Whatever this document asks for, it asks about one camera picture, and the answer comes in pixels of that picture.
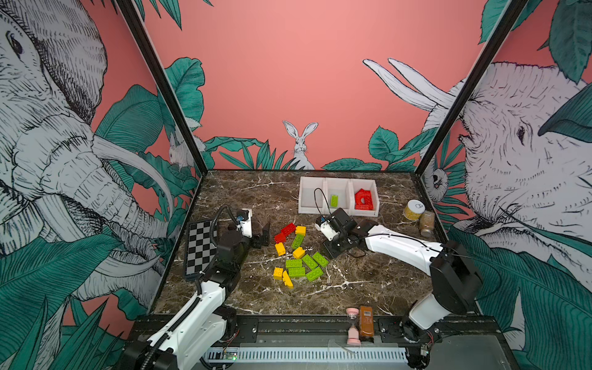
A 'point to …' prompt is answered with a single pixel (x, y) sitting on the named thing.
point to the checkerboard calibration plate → (200, 251)
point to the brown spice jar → (427, 223)
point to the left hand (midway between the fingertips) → (259, 218)
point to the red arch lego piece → (368, 196)
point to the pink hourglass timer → (353, 331)
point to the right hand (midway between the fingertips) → (324, 245)
